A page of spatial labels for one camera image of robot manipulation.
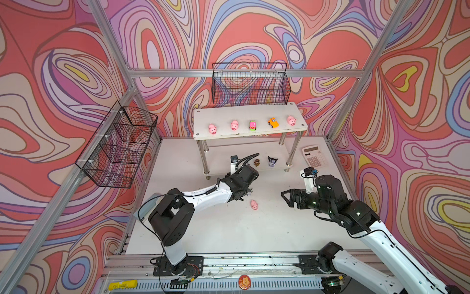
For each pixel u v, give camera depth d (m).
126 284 0.68
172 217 0.46
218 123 0.78
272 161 0.93
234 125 0.75
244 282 0.70
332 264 0.63
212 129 0.73
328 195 0.51
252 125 0.74
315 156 1.08
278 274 0.72
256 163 0.96
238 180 0.68
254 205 0.88
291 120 0.77
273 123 0.75
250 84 0.96
